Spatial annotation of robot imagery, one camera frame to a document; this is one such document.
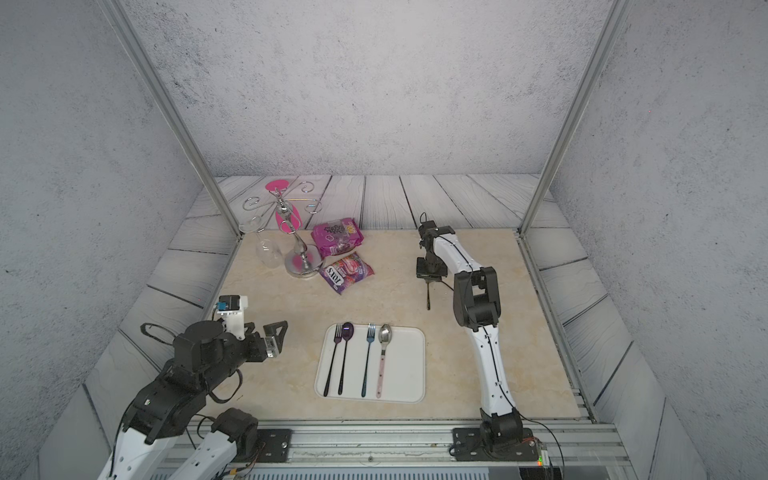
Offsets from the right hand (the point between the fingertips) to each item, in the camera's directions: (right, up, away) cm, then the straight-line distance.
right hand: (427, 277), depth 105 cm
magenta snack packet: (-33, +15, +6) cm, 36 cm away
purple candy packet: (-29, +1, -1) cm, 29 cm away
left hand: (-39, -8, -36) cm, 54 cm away
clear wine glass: (-51, +9, -12) cm, 53 cm away
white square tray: (-9, -25, -21) cm, 34 cm away
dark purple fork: (-29, -18, -14) cm, 37 cm away
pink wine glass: (-44, +20, -14) cm, 50 cm away
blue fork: (-19, -17, -14) cm, 29 cm away
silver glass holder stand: (-45, +5, +6) cm, 45 cm away
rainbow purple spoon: (0, -7, -4) cm, 8 cm away
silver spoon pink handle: (-15, -16, -15) cm, 26 cm away
